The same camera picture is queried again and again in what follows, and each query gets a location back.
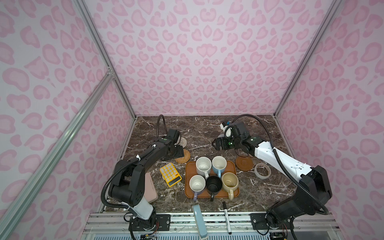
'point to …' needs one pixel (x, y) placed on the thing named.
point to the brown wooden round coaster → (244, 163)
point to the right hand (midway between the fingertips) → (219, 141)
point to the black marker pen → (225, 207)
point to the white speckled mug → (203, 166)
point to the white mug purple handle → (197, 184)
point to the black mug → (214, 184)
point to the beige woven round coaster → (183, 141)
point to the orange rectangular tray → (190, 171)
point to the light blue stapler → (200, 222)
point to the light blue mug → (219, 164)
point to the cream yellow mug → (230, 182)
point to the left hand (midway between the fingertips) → (178, 152)
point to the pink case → (150, 193)
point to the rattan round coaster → (185, 159)
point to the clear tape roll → (261, 177)
